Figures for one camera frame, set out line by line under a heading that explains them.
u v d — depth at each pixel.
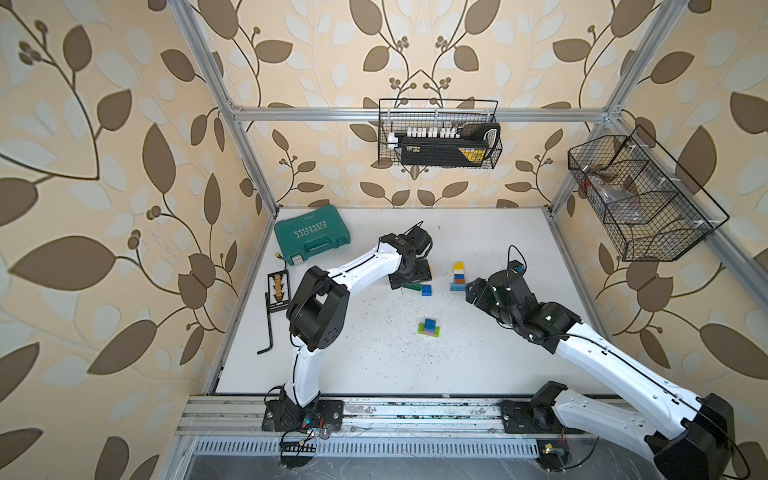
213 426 0.73
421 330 0.88
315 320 0.52
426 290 0.97
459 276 0.99
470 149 0.83
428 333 0.89
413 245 0.70
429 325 0.87
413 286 0.96
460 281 0.99
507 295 0.57
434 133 0.83
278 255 1.05
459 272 1.01
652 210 0.73
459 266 1.05
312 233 1.08
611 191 0.74
